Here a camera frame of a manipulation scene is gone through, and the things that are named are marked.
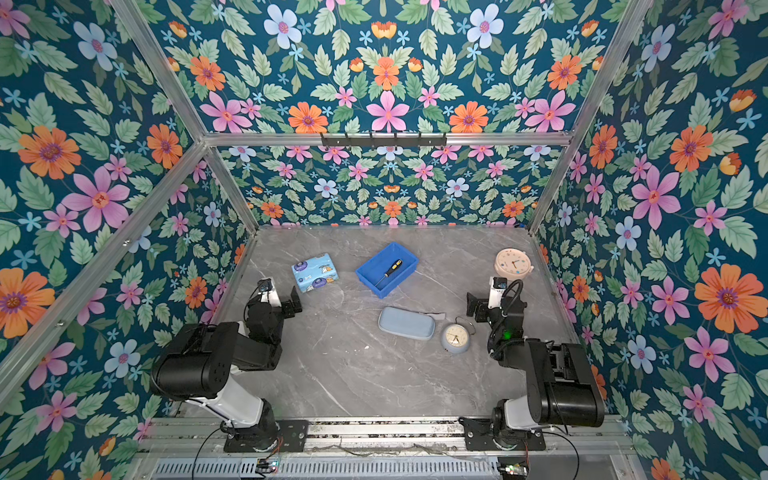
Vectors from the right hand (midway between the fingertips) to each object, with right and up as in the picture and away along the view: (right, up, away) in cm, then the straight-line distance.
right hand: (485, 292), depth 92 cm
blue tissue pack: (-56, +5, +7) cm, 57 cm away
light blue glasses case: (-23, -10, -1) cm, 25 cm away
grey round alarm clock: (-10, -12, -6) cm, 17 cm away
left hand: (-64, +3, -2) cm, 64 cm away
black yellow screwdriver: (-29, +8, +13) cm, 33 cm away
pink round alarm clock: (+13, +8, +13) cm, 20 cm away
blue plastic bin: (-36, +6, +12) cm, 39 cm away
